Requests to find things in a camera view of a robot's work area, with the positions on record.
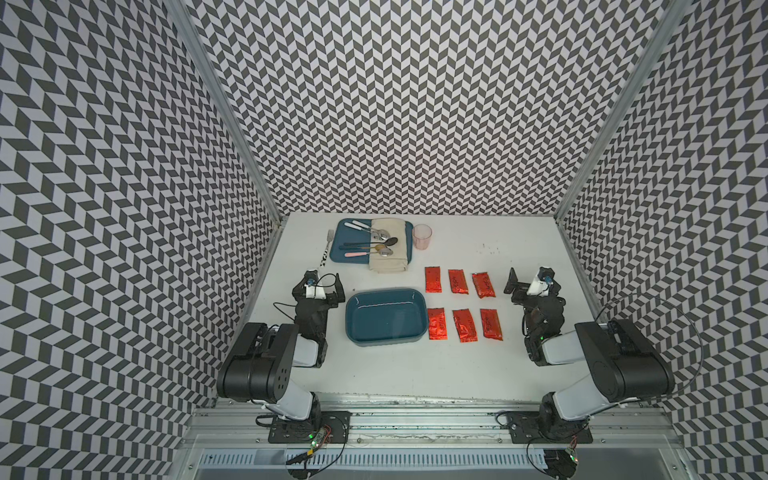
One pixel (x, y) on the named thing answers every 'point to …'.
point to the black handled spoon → (388, 242)
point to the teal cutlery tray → (351, 240)
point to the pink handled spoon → (384, 252)
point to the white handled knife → (356, 226)
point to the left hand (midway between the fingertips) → (322, 276)
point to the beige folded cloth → (398, 261)
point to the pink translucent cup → (421, 236)
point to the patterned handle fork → (330, 236)
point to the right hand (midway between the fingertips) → (527, 274)
